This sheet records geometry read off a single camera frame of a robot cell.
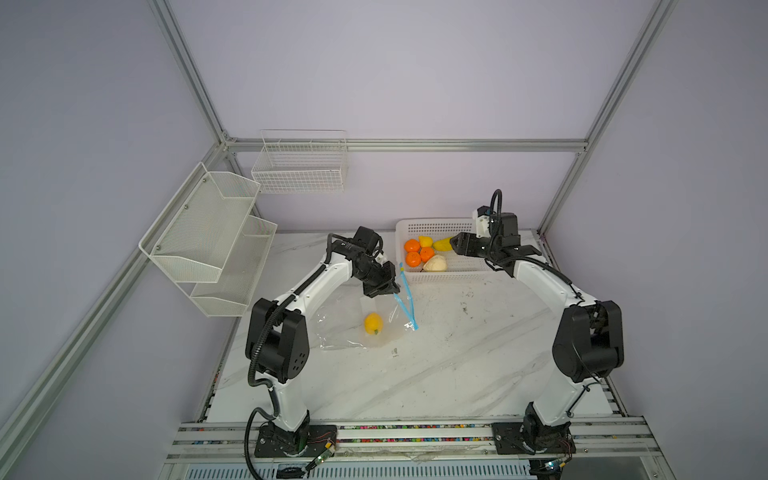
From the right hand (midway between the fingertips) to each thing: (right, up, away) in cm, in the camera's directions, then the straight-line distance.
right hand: (457, 238), depth 91 cm
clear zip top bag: (-33, -26, +3) cm, 42 cm away
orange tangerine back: (-13, -1, +20) cm, 24 cm away
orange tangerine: (-8, -5, +18) cm, 20 cm away
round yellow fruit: (-26, -25, -4) cm, 36 cm away
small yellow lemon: (-8, 0, +20) cm, 22 cm away
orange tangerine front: (-12, -7, +17) cm, 22 cm away
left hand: (-18, -15, -7) cm, 25 cm away
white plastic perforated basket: (+5, -10, +17) cm, 20 cm away
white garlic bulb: (-5, -8, +13) cm, 16 cm away
